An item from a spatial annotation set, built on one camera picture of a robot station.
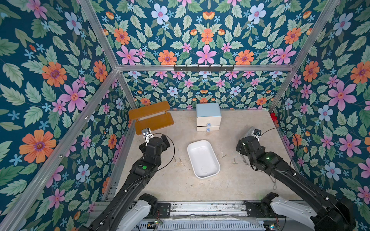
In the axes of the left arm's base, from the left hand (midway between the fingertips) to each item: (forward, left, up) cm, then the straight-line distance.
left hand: (159, 137), depth 77 cm
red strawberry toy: (+27, -86, -23) cm, 93 cm away
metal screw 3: (-3, -9, -23) cm, 25 cm away
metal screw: (-8, -44, -23) cm, 51 cm away
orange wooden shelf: (+29, +10, -22) cm, 38 cm away
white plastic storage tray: (-5, -24, -22) cm, 33 cm away
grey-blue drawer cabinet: (+19, -30, -8) cm, 36 cm away
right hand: (-4, -48, -6) cm, 49 cm away
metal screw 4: (-3, -6, -23) cm, 24 cm away
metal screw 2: (-3, -38, -23) cm, 45 cm away
